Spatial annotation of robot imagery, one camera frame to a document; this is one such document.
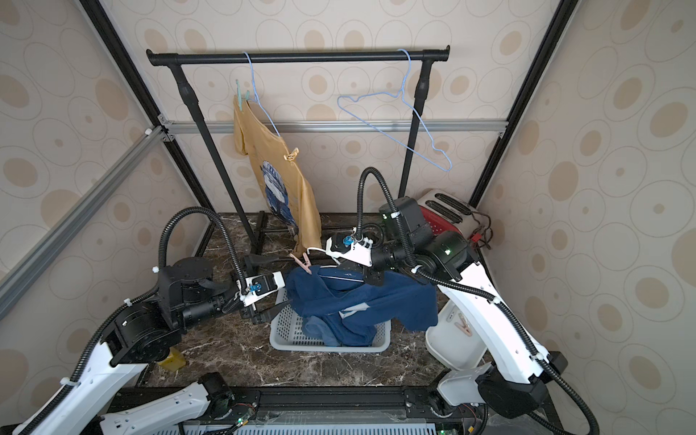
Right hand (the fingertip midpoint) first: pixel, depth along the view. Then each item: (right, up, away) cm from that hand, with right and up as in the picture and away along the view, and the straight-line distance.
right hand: (351, 255), depth 61 cm
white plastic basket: (-20, -26, +22) cm, 40 cm away
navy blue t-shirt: (+2, -15, +10) cm, 18 cm away
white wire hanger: (-6, -3, +4) cm, 8 cm away
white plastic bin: (+33, -29, +24) cm, 49 cm away
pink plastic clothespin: (-12, -3, +7) cm, 14 cm away
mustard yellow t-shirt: (-19, +20, +18) cm, 33 cm away
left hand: (-14, -4, -4) cm, 15 cm away
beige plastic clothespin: (+37, -25, +26) cm, 51 cm away
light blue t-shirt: (-11, -21, +13) cm, 27 cm away
